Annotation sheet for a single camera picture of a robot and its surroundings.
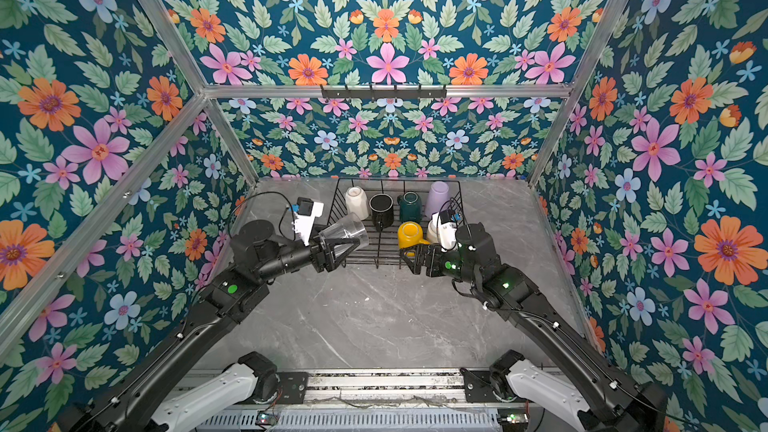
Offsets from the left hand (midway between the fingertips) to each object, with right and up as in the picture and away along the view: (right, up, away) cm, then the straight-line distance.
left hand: (352, 232), depth 62 cm
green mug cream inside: (+13, +5, +36) cm, 39 cm away
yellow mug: (+12, -3, +28) cm, 30 cm away
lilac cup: (+22, +9, +36) cm, 43 cm away
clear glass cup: (-1, +1, +2) cm, 2 cm away
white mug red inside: (+20, -3, +31) cm, 37 cm away
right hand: (+13, -5, +8) cm, 16 cm away
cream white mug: (-5, +7, +37) cm, 38 cm away
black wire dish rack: (+3, -9, +36) cm, 38 cm away
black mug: (+3, +6, +34) cm, 35 cm away
